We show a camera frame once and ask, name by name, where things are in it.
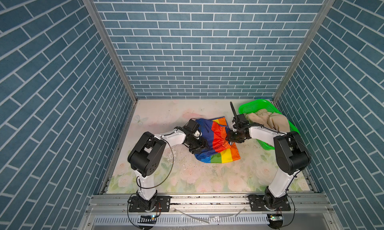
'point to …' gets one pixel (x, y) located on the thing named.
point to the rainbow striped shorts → (220, 150)
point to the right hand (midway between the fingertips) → (228, 136)
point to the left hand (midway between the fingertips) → (207, 149)
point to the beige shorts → (271, 120)
